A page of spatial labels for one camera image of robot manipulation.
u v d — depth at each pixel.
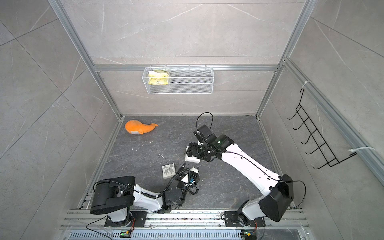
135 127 1.04
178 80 1.01
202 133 0.56
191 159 0.74
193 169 0.63
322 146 0.63
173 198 0.56
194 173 0.62
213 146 0.51
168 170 0.87
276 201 0.38
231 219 0.73
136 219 0.73
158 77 0.88
